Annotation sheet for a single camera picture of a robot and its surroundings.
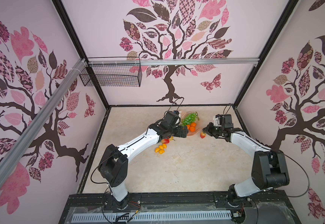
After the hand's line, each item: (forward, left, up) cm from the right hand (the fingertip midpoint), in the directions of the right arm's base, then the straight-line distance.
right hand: (202, 127), depth 91 cm
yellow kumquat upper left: (-8, +29, -11) cm, 32 cm away
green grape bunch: (+12, +6, -5) cm, 15 cm away
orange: (+10, +4, -9) cm, 13 cm away
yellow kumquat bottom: (-11, +28, -11) cm, 32 cm away
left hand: (-6, +15, +4) cm, 17 cm away
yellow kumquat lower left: (-10, +31, -11) cm, 34 cm away
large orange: (+5, +5, -9) cm, 11 cm away
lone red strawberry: (-4, 0, -3) cm, 5 cm away
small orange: (+8, +8, -9) cm, 14 cm away
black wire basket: (+55, +71, +6) cm, 90 cm away
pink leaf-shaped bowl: (+11, 0, -7) cm, 13 cm away
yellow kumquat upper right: (-7, +26, -11) cm, 29 cm away
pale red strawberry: (-3, +25, -11) cm, 28 cm away
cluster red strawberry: (-1, +21, -10) cm, 23 cm away
